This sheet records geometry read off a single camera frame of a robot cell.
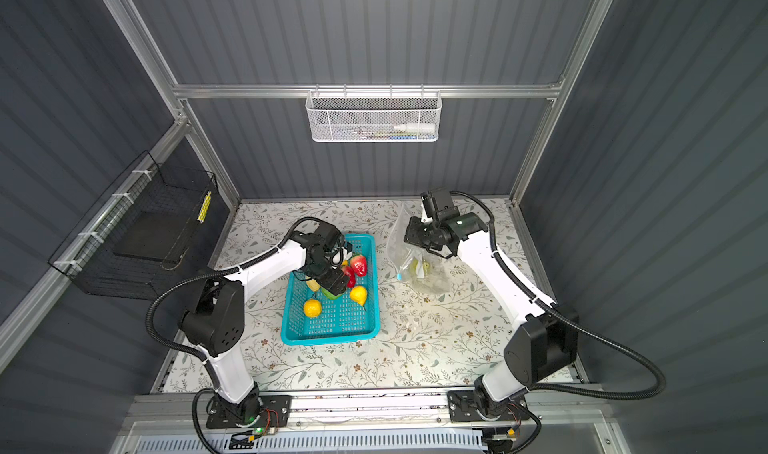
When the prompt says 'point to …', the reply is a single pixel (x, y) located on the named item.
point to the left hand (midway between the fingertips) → (332, 281)
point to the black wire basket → (87, 254)
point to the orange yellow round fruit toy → (312, 308)
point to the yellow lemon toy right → (359, 294)
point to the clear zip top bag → (417, 267)
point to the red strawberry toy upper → (359, 264)
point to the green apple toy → (329, 294)
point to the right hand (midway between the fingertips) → (411, 236)
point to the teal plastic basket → (310, 318)
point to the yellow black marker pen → (205, 207)
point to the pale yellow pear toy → (314, 285)
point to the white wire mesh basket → (373, 115)
